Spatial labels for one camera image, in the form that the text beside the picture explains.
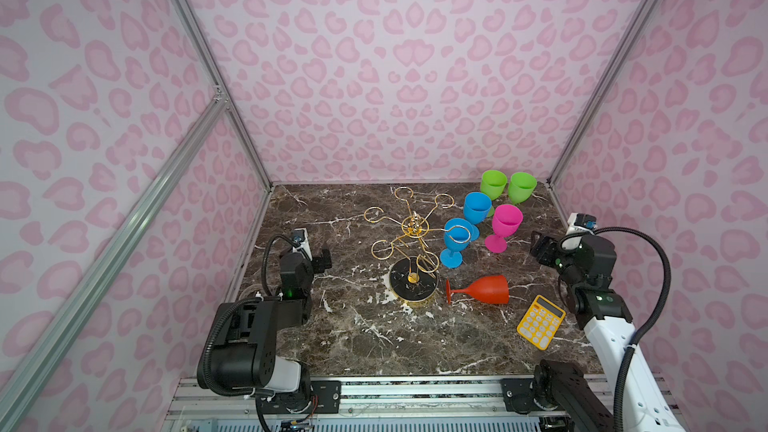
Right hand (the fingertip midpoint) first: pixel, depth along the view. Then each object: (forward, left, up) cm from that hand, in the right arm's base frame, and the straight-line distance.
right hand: (546, 232), depth 77 cm
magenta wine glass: (+11, +5, -10) cm, 15 cm away
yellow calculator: (-15, -2, -22) cm, 27 cm away
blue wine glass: (+13, +15, -8) cm, 22 cm away
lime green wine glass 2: (+26, +7, -9) cm, 28 cm away
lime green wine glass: (+24, -1, -8) cm, 25 cm away
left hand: (+5, +65, -12) cm, 66 cm away
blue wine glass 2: (+8, +20, -14) cm, 26 cm away
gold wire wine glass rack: (-2, +34, -20) cm, 39 cm away
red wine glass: (-7, +11, -18) cm, 23 cm away
